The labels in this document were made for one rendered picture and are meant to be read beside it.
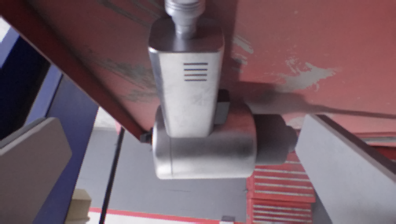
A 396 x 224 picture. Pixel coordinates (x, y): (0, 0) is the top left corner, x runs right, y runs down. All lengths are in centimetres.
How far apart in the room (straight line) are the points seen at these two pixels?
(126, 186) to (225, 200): 139
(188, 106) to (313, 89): 15
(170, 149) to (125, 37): 12
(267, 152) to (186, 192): 280
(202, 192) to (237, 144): 280
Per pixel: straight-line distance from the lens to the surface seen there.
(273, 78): 23
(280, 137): 25
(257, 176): 253
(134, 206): 318
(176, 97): 17
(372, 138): 35
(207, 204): 301
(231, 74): 22
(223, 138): 22
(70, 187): 73
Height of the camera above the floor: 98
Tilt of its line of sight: 24 degrees down
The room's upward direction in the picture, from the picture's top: 175 degrees counter-clockwise
